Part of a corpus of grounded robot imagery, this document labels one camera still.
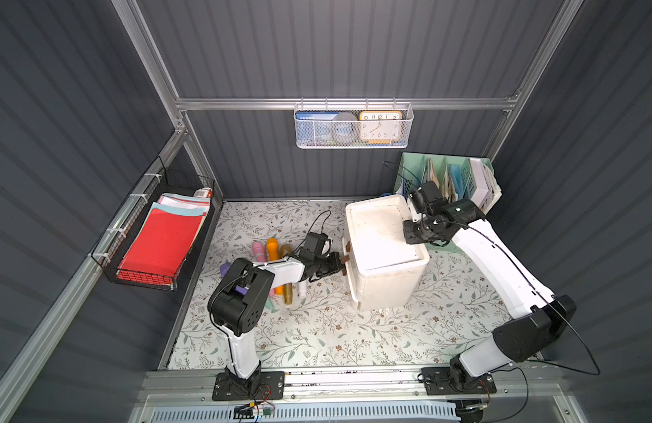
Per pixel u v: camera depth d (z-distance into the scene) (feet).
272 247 3.33
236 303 1.67
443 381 2.38
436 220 1.72
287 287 2.98
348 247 2.62
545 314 1.36
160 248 2.29
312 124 2.72
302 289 2.97
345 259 2.77
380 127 2.91
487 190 2.89
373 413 2.53
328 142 2.93
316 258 2.54
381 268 2.31
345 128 2.87
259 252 3.24
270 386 2.41
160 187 2.63
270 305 2.89
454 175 3.13
